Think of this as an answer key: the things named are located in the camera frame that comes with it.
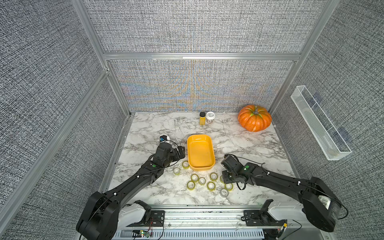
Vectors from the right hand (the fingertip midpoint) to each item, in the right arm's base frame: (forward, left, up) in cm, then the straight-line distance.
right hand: (225, 173), depth 85 cm
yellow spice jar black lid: (+40, +11, +1) cm, 42 cm away
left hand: (+11, +25, +10) cm, 29 cm away
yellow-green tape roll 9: (-8, -1, -2) cm, 9 cm away
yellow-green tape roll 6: (-1, +6, -3) cm, 7 cm away
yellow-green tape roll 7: (-6, +8, -3) cm, 11 cm away
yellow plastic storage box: (+16, +13, -4) cm, 21 cm away
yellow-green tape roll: (+7, +23, -3) cm, 24 cm away
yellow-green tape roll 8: (-5, +3, +4) cm, 7 cm away
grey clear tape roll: (-10, +1, -3) cm, 10 cm away
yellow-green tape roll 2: (+3, +28, -4) cm, 29 cm away
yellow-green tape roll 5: (-6, +20, -3) cm, 21 cm away
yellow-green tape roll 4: (-4, +13, -3) cm, 14 cm away
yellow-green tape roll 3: (-1, +18, -3) cm, 18 cm away
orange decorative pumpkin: (+34, -23, +8) cm, 42 cm away
